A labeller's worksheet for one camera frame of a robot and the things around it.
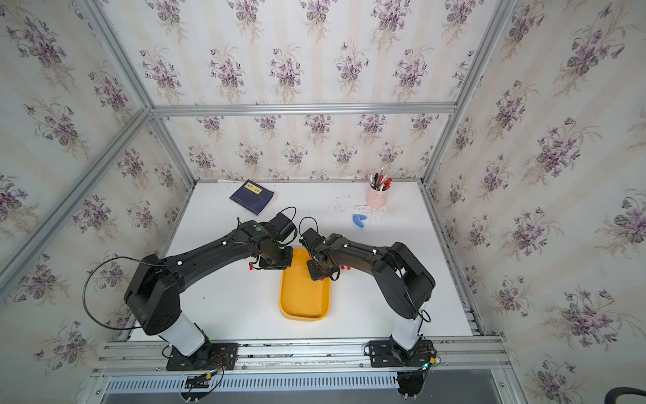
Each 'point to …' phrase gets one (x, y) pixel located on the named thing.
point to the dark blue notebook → (252, 196)
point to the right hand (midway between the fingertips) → (321, 274)
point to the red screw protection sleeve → (342, 267)
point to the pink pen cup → (377, 199)
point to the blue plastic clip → (357, 220)
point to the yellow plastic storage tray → (301, 298)
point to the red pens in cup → (379, 182)
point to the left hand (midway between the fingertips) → (291, 267)
